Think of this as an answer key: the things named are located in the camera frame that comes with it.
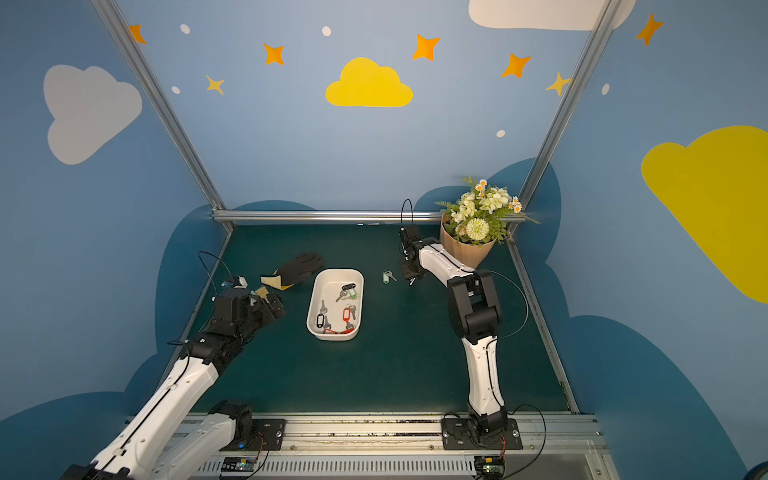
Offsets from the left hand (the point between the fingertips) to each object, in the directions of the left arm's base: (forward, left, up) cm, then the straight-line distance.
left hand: (268, 299), depth 82 cm
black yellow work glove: (+22, -1, -15) cm, 27 cm away
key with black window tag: (+2, -11, -16) cm, 20 cm away
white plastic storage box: (+8, -16, -16) cm, 24 cm away
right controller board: (-36, -60, -18) cm, 72 cm away
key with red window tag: (+5, -20, -16) cm, 26 cm away
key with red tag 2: (-1, -14, -16) cm, 21 cm away
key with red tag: (-1, -21, -16) cm, 26 cm away
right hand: (+22, -44, -11) cm, 50 cm away
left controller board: (-37, +2, -17) cm, 40 cm away
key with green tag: (+20, -33, -17) cm, 42 cm away
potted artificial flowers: (+21, -58, +12) cm, 63 cm away
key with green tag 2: (+14, -20, -15) cm, 29 cm away
